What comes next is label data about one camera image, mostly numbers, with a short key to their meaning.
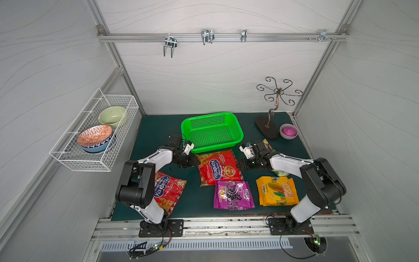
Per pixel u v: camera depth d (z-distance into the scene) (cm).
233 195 78
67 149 57
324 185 46
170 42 78
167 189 82
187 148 86
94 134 64
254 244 70
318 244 71
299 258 66
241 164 85
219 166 88
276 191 79
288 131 104
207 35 76
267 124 111
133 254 68
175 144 76
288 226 66
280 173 90
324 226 77
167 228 70
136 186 47
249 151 86
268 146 101
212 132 111
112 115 73
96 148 57
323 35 76
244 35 79
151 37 78
